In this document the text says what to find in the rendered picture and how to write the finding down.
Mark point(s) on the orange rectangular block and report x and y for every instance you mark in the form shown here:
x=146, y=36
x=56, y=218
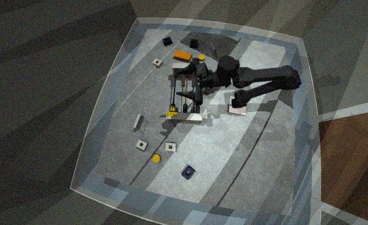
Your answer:
x=183, y=56

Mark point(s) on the yellow cylinder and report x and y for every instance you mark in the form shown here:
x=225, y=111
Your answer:
x=156, y=158
x=201, y=58

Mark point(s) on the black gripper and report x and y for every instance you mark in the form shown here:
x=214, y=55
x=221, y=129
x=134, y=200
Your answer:
x=196, y=96

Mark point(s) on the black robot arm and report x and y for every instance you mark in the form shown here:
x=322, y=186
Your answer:
x=281, y=78

